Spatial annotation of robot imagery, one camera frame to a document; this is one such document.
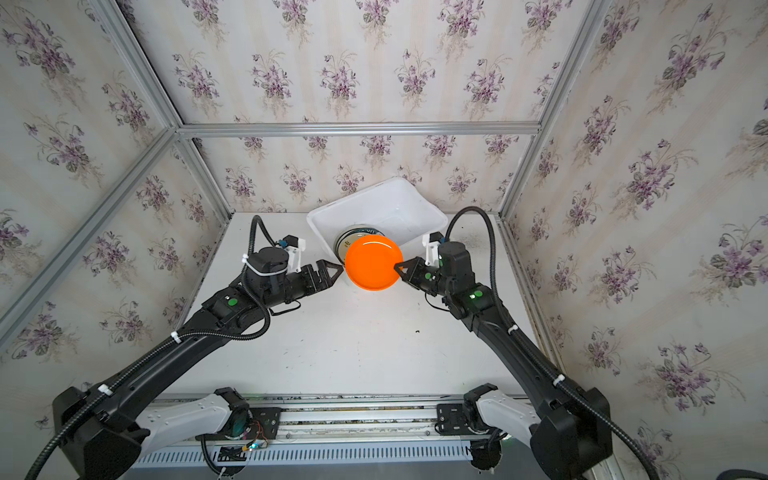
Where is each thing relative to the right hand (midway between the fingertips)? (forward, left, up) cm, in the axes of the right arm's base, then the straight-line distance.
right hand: (391, 268), depth 74 cm
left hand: (0, +14, +1) cm, 14 cm away
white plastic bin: (+45, -4, -20) cm, 50 cm away
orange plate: (+3, +5, 0) cm, 6 cm away
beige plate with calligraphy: (+28, +15, -18) cm, 36 cm away
